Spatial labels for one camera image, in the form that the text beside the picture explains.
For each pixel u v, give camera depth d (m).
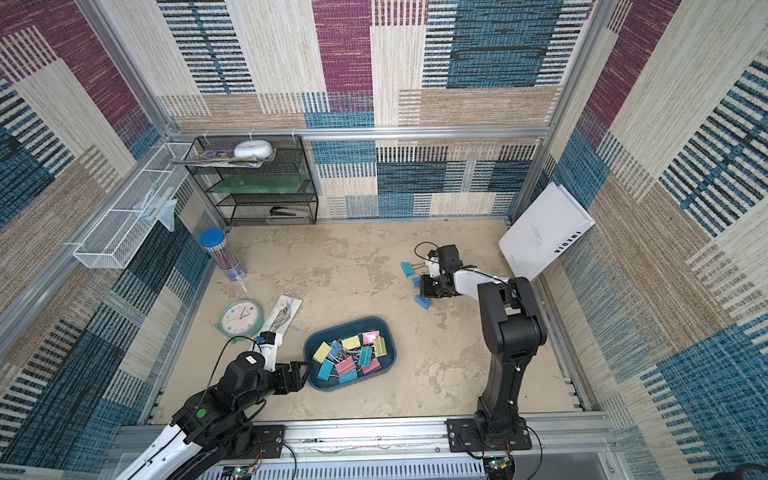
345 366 0.82
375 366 0.83
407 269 1.05
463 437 0.73
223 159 0.93
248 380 0.60
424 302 0.96
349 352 0.86
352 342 0.87
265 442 0.73
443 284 0.76
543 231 0.89
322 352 0.85
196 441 0.53
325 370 0.83
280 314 0.96
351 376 0.82
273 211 1.11
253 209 1.19
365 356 0.83
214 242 0.89
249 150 0.88
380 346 0.85
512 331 0.52
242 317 0.92
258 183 0.99
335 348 0.86
